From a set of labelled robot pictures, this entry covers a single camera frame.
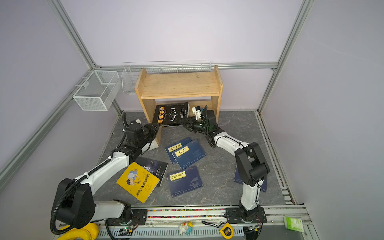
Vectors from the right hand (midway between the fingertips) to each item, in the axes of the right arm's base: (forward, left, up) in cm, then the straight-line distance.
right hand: (178, 123), depth 82 cm
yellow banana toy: (-48, +38, -19) cm, 64 cm away
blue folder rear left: (-1, +5, -23) cm, 24 cm away
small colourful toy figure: (-46, -5, -21) cm, 51 cm away
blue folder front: (-23, -3, -23) cm, 33 cm away
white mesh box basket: (+27, +56, +2) cm, 62 cm away
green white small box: (-44, -56, -22) cm, 75 cm away
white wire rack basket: (+33, +31, +13) cm, 47 cm away
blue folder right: (-22, -34, -23) cm, 47 cm away
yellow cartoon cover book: (-25, +23, -21) cm, 40 cm away
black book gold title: (+6, +4, +1) cm, 7 cm away
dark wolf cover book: (-17, +14, -23) cm, 31 cm away
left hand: (0, +10, -1) cm, 10 cm away
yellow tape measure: (-47, -25, -22) cm, 58 cm away
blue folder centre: (-7, -5, -23) cm, 24 cm away
